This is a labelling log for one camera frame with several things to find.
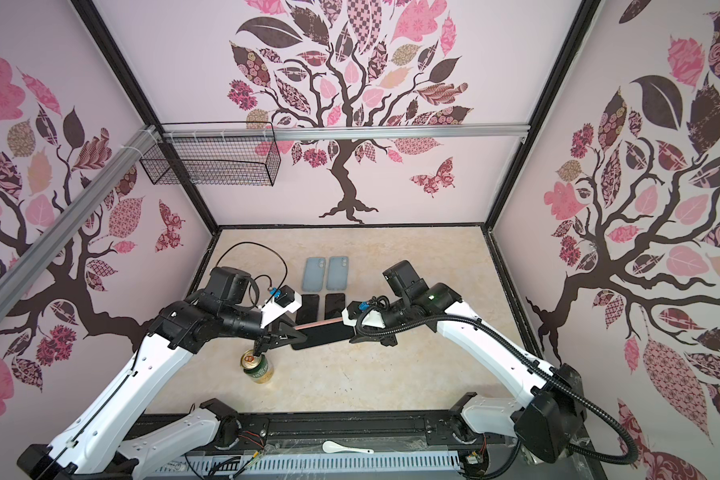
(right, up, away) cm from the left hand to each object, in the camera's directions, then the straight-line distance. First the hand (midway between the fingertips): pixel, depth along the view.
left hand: (300, 339), depth 64 cm
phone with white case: (+4, +2, +31) cm, 31 cm away
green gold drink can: (-13, -10, +10) cm, 20 cm away
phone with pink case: (+5, +2, -2) cm, 6 cm away
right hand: (+12, +1, +5) cm, 13 cm away
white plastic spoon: (+7, -28, +7) cm, 30 cm away
